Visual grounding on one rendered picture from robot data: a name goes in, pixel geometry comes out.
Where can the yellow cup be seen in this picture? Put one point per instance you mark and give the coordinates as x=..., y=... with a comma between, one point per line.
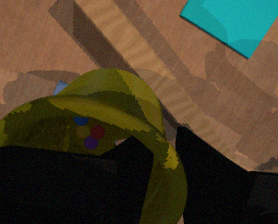
x=124, y=105

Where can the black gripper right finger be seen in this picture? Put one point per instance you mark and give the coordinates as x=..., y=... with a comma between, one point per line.
x=218, y=190

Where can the brown rectangular block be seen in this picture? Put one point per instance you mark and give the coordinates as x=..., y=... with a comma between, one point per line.
x=125, y=39

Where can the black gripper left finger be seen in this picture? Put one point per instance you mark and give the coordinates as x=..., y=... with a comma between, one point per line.
x=111, y=186

